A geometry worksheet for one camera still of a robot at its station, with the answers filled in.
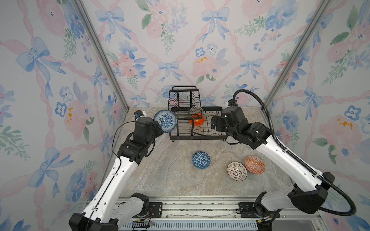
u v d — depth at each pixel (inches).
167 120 29.5
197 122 41.9
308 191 15.9
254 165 34.6
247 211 28.8
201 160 35.6
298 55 33.8
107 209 15.2
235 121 19.3
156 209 29.3
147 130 20.0
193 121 33.0
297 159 16.3
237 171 33.8
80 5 26.7
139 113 24.3
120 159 18.1
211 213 28.9
